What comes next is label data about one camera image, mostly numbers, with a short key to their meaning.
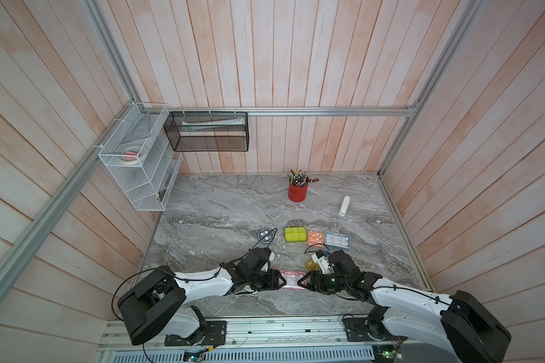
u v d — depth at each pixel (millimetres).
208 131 1042
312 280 734
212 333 730
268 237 954
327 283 730
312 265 866
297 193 1042
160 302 422
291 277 841
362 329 741
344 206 1040
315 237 954
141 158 727
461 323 418
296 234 969
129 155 735
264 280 728
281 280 798
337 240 954
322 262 786
